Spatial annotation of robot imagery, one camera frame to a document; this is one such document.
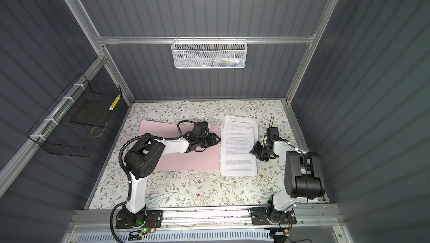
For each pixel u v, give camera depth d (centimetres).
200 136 81
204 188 83
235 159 92
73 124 72
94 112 76
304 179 46
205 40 87
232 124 107
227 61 91
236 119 111
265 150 79
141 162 53
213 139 87
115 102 81
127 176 54
